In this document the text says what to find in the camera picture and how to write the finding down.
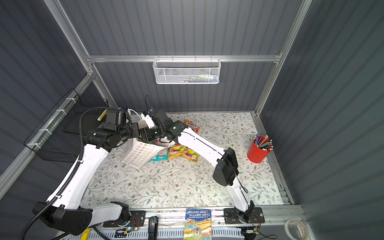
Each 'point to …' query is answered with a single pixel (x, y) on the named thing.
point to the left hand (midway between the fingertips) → (136, 127)
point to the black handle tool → (152, 228)
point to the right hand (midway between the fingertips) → (142, 136)
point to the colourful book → (198, 224)
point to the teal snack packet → (162, 155)
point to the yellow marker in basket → (101, 115)
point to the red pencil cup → (260, 149)
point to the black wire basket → (58, 139)
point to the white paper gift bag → (139, 154)
